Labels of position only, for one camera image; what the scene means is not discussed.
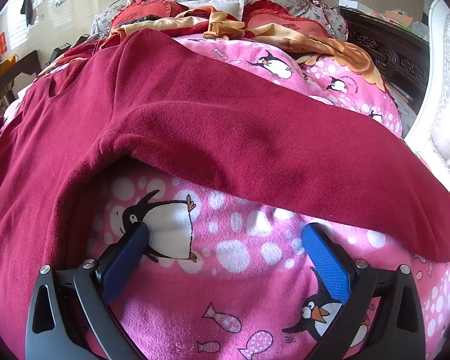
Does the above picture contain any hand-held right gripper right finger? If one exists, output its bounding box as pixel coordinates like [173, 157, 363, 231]
[301, 222, 425, 360]

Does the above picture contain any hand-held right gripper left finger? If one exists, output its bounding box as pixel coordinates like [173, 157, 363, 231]
[25, 224, 151, 360]

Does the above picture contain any maroon sweater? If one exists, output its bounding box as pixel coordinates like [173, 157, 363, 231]
[0, 30, 450, 360]

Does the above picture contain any pink penguin print blanket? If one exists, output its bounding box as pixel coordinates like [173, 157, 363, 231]
[0, 34, 450, 360]

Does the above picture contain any white upholstered chair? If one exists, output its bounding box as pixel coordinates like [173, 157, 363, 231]
[403, 0, 450, 203]

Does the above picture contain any orange patterned blanket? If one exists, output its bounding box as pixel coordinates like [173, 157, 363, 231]
[97, 7, 387, 83]

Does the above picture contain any dark carved wooden cabinet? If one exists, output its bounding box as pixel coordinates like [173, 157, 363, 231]
[337, 5, 432, 109]

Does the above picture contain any dark wooden side table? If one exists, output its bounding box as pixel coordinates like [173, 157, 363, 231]
[0, 50, 42, 121]

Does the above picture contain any black object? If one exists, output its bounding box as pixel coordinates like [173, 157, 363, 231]
[50, 34, 91, 64]

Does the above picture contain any yellow green plastic item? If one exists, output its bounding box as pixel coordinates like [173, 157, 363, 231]
[0, 54, 17, 79]

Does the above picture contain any red heart-shaped pillow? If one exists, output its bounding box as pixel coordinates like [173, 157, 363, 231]
[110, 0, 184, 27]
[244, 2, 331, 38]

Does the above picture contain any white pillow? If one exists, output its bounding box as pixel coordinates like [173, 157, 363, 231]
[178, 0, 244, 21]

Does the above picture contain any black hanging cloth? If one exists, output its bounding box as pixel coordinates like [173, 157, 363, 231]
[20, 0, 36, 27]

